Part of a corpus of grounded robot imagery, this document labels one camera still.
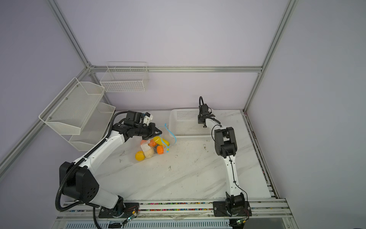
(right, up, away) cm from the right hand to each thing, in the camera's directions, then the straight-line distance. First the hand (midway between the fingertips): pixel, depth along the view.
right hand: (204, 117), depth 112 cm
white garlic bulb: (-38, -24, -24) cm, 50 cm away
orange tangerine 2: (-44, -18, -17) cm, 50 cm away
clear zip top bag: (-34, -19, -22) cm, 44 cm away
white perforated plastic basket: (-16, -6, -1) cm, 18 cm away
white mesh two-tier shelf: (-75, 0, -34) cm, 82 cm away
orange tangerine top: (-31, -22, -24) cm, 44 cm away
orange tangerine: (-38, -19, -16) cm, 45 cm away
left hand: (-28, -10, -32) cm, 44 cm away
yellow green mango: (-29, -15, -32) cm, 46 cm away
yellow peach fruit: (-44, -26, -22) cm, 56 cm away
